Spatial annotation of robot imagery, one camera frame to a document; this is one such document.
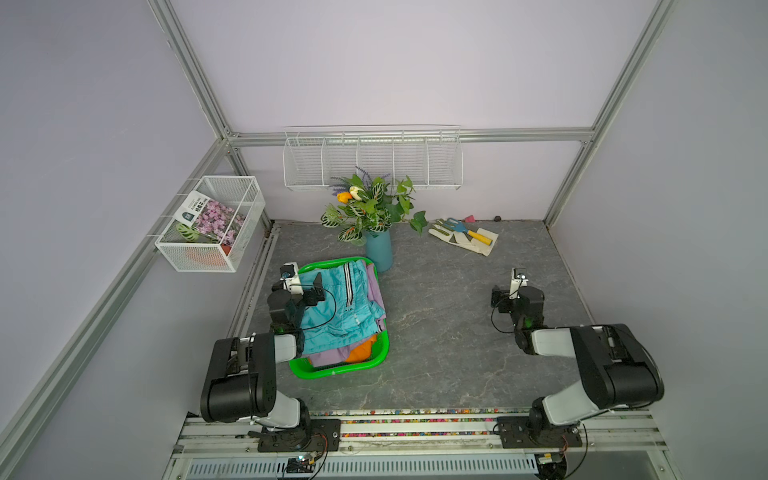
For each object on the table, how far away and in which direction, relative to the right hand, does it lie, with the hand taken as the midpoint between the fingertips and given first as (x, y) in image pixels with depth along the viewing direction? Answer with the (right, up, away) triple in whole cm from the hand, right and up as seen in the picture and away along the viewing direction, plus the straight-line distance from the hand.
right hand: (511, 284), depth 95 cm
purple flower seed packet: (-84, +19, -21) cm, 88 cm away
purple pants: (-43, -3, -9) cm, 44 cm away
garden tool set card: (-13, +18, +21) cm, 31 cm away
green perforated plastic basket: (-61, -20, -19) cm, 67 cm away
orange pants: (-47, -18, -10) cm, 51 cm away
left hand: (-64, +3, -5) cm, 65 cm away
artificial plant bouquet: (-44, +22, -20) cm, 53 cm away
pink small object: (-6, +24, +29) cm, 38 cm away
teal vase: (-43, +11, +3) cm, 44 cm away
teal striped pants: (-50, -6, -15) cm, 53 cm away
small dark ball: (+6, +24, +29) cm, 38 cm away
